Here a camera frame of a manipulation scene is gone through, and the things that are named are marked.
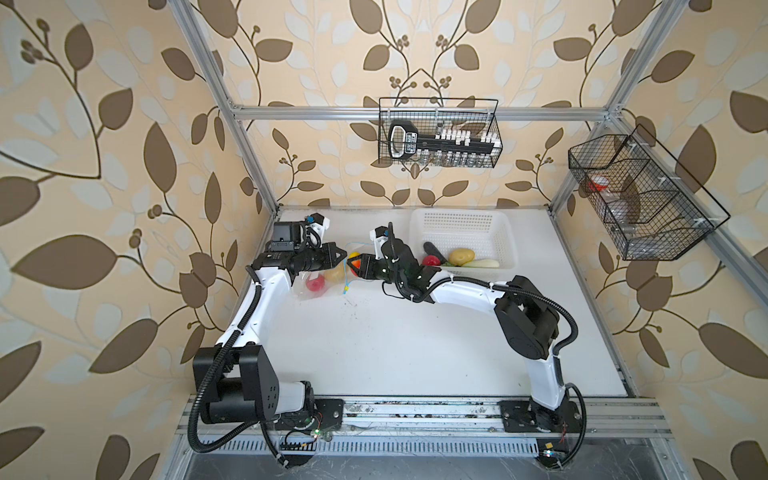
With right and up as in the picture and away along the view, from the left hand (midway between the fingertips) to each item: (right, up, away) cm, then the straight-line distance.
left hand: (345, 250), depth 81 cm
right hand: (+1, -4, +3) cm, 5 cm away
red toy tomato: (+26, -4, +18) cm, 32 cm away
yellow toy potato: (-5, -8, +15) cm, 18 cm away
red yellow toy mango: (+3, -3, +1) cm, 4 cm away
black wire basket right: (+77, +11, -9) cm, 79 cm away
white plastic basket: (+48, +5, +28) cm, 56 cm away
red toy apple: (-11, -11, +11) cm, 19 cm away
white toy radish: (+43, -5, +18) cm, 47 cm away
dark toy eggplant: (+26, -1, +23) cm, 35 cm away
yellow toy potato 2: (+36, -3, +18) cm, 40 cm away
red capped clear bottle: (+70, +18, 0) cm, 72 cm away
